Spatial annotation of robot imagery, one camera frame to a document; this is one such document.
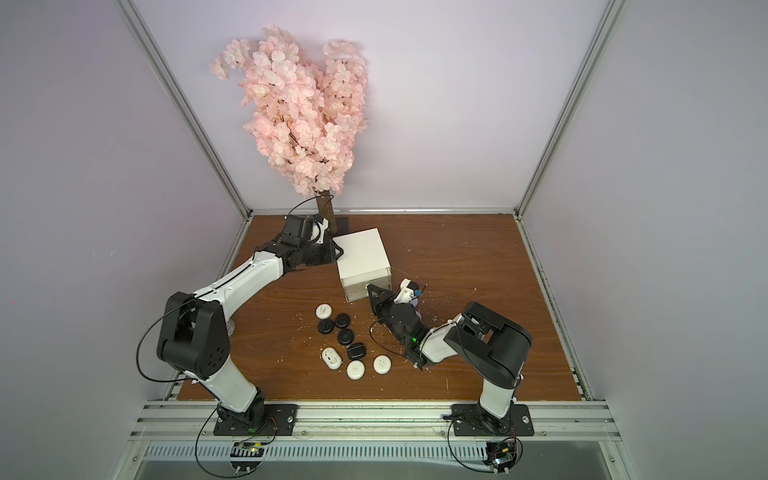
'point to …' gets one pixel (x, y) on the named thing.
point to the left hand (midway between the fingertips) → (344, 250)
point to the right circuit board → (502, 455)
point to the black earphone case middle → (345, 336)
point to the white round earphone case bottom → (356, 370)
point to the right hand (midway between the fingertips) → (363, 285)
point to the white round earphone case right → (382, 364)
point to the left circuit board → (247, 456)
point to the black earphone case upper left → (325, 326)
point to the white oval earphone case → (331, 358)
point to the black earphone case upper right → (342, 320)
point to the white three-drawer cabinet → (364, 262)
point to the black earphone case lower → (356, 351)
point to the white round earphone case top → (323, 311)
